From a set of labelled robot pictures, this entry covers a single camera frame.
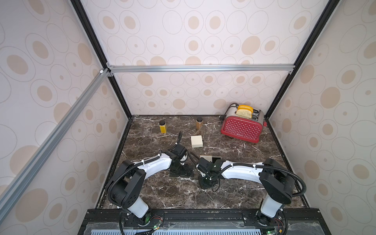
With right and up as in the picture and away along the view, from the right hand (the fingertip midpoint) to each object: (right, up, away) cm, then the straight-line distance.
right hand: (200, 190), depth 83 cm
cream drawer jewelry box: (-1, +27, +19) cm, 33 cm away
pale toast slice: (+29, +45, +12) cm, 55 cm away
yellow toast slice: (+29, +50, +13) cm, 59 cm away
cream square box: (+7, +17, +9) cm, 20 cm away
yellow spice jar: (-25, +37, +20) cm, 49 cm away
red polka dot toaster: (+33, +35, +12) cm, 49 cm away
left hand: (-6, +8, +2) cm, 10 cm away
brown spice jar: (+1, +39, +23) cm, 46 cm away
